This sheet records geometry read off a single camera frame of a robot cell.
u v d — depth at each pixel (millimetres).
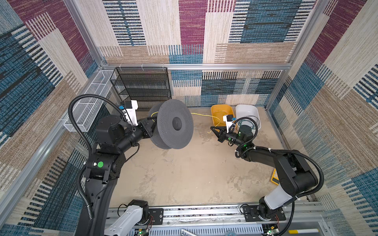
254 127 703
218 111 1150
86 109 954
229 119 756
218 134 796
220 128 804
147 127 490
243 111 1191
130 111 502
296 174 464
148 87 1083
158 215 734
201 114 690
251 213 731
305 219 730
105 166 380
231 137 762
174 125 623
